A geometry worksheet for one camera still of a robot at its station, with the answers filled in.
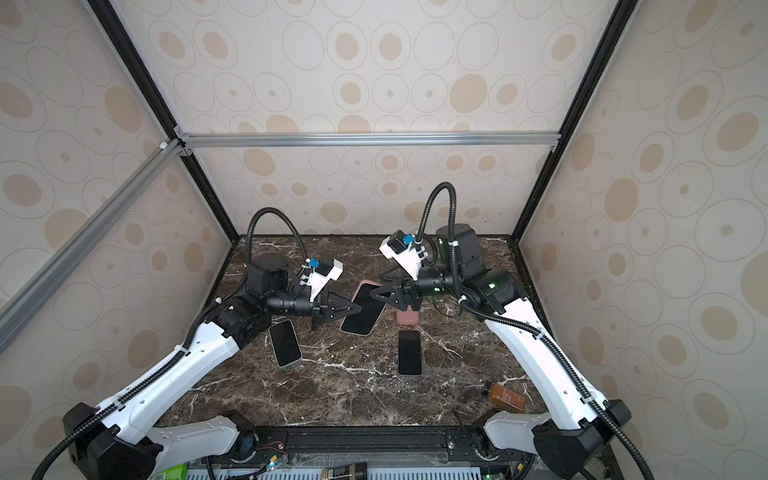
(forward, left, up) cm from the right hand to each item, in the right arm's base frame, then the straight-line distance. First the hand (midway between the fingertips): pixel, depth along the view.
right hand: (379, 285), depth 62 cm
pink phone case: (+12, -7, -35) cm, 38 cm away
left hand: (-5, +4, -3) cm, 6 cm away
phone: (-5, +4, -7) cm, 9 cm away
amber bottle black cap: (-14, -32, -32) cm, 47 cm away
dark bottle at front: (-29, +7, -31) cm, 44 cm away
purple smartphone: (+1, -7, -36) cm, 37 cm away
